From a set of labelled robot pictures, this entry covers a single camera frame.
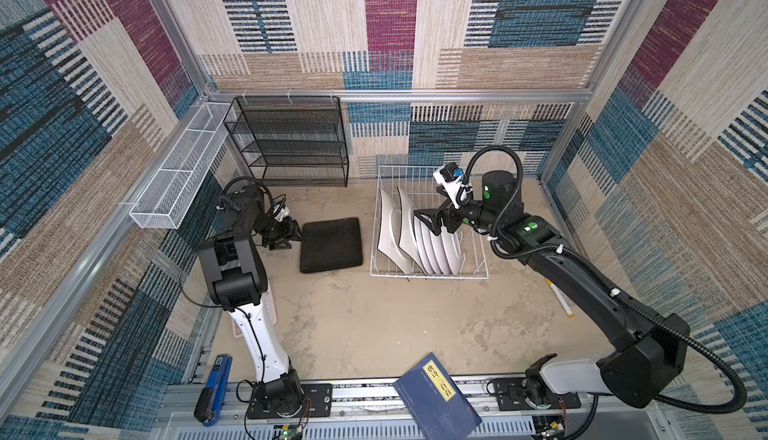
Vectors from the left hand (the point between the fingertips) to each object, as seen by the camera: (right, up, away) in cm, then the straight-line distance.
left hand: (296, 237), depth 95 cm
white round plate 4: (+47, -2, -10) cm, 48 cm away
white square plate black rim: (+29, +3, -13) cm, 32 cm away
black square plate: (+11, -3, +4) cm, 12 cm away
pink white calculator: (+3, -14, -37) cm, 39 cm away
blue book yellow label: (+40, -38, -22) cm, 59 cm away
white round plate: (+38, -2, -12) cm, 40 cm away
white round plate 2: (+41, -3, -12) cm, 42 cm away
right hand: (+39, +10, -22) cm, 46 cm away
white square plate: (+34, +3, -13) cm, 36 cm away
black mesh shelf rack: (-6, +33, +15) cm, 37 cm away
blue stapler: (-14, -36, -23) cm, 45 cm away
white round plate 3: (+43, -3, -12) cm, 45 cm away
